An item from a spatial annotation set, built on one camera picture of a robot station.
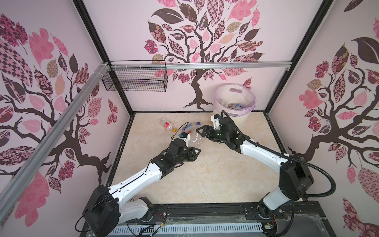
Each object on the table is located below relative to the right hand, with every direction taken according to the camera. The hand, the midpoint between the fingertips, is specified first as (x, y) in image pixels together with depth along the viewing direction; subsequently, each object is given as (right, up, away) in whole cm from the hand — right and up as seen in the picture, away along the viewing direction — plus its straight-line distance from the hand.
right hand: (199, 130), depth 81 cm
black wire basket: (-52, +42, +41) cm, 78 cm away
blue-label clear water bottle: (+25, +16, +16) cm, 34 cm away
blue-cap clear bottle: (-6, +1, +28) cm, 28 cm away
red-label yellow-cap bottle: (-23, +3, +25) cm, 34 cm away
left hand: (-1, -13, -3) cm, 13 cm away
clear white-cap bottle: (-1, -6, 0) cm, 6 cm away
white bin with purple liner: (+28, +21, +22) cm, 41 cm away
